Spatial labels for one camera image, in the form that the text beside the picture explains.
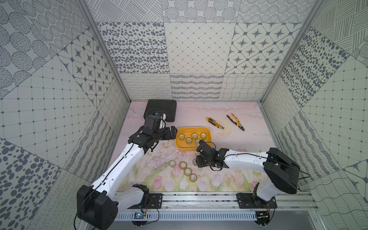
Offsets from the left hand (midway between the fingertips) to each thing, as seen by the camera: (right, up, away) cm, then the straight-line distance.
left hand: (169, 127), depth 79 cm
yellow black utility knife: (+31, +1, +28) cm, 41 cm away
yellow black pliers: (+48, +1, +28) cm, 55 cm away
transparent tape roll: (+6, -9, +19) cm, 22 cm away
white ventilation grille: (+8, -39, -14) cm, 42 cm away
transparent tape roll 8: (+13, -30, +3) cm, 33 cm away
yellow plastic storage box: (+6, -14, +16) cm, 22 cm away
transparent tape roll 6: (+7, -24, +7) cm, 26 cm away
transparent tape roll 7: (+10, -27, +5) cm, 29 cm away
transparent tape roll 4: (+21, -8, +19) cm, 29 cm away
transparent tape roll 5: (+14, -22, +7) cm, 27 cm away
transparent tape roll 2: (+11, -11, +17) cm, 23 cm away
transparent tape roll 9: (+1, -23, +9) cm, 25 cm away
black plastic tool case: (-6, +13, +33) cm, 36 cm away
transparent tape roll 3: (+15, -8, +19) cm, 25 cm away
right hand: (+18, -22, +7) cm, 29 cm away
